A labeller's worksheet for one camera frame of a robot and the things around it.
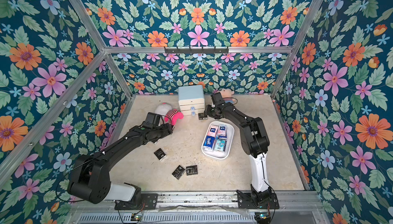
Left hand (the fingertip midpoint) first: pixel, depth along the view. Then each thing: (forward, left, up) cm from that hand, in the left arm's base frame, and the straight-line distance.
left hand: (170, 130), depth 89 cm
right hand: (+13, -23, -2) cm, 26 cm away
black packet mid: (-11, +7, -8) cm, 15 cm away
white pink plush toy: (+13, +3, -2) cm, 13 cm away
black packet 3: (-22, -12, -8) cm, 26 cm away
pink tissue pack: (-2, -24, -5) cm, 25 cm away
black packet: (+14, -19, -7) cm, 25 cm away
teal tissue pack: (-10, -28, -3) cm, 30 cm away
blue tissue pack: (-8, -22, -4) cm, 24 cm away
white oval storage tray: (-14, -27, -8) cm, 32 cm away
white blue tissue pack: (-1, -31, -4) cm, 31 cm away
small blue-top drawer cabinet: (+19, -13, +4) cm, 24 cm away
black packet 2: (-22, -4, -7) cm, 24 cm away
